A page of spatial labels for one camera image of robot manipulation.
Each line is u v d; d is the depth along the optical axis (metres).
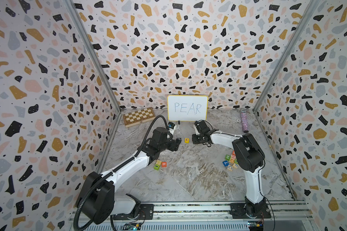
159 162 0.91
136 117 1.13
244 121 1.13
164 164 0.90
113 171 0.46
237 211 0.74
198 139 0.88
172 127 0.73
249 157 0.55
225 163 0.90
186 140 1.00
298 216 0.74
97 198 0.40
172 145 0.75
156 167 0.88
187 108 1.07
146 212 0.73
